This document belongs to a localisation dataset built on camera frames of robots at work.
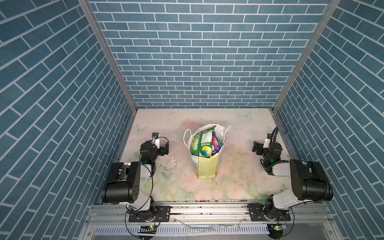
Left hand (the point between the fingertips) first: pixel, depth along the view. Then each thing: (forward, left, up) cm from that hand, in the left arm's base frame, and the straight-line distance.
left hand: (161, 140), depth 93 cm
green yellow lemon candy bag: (-14, -25, +17) cm, 33 cm away
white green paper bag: (-22, -27, +8) cm, 36 cm away
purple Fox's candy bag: (-15, -31, +18) cm, 39 cm away
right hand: (-1, -65, 0) cm, 65 cm away
